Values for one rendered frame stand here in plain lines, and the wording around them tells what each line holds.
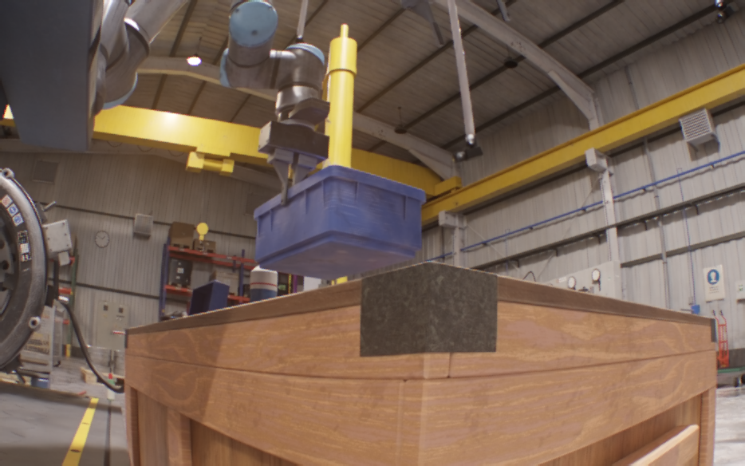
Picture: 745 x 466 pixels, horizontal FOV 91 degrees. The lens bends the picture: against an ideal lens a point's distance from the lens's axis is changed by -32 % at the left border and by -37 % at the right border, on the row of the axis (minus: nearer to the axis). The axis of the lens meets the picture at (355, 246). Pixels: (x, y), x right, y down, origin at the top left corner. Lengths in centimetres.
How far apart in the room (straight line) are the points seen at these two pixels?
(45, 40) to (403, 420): 58
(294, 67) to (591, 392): 84
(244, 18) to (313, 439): 75
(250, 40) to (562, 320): 73
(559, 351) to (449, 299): 12
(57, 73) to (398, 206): 63
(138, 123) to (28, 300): 1198
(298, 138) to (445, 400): 77
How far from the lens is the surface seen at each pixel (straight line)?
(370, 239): 86
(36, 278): 168
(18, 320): 167
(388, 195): 89
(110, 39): 95
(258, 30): 91
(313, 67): 104
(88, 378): 557
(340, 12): 1187
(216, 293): 106
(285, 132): 97
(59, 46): 66
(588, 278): 700
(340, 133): 518
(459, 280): 28
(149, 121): 1353
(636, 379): 52
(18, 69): 74
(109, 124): 1343
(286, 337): 38
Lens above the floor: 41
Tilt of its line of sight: 14 degrees up
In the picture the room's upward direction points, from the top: 2 degrees clockwise
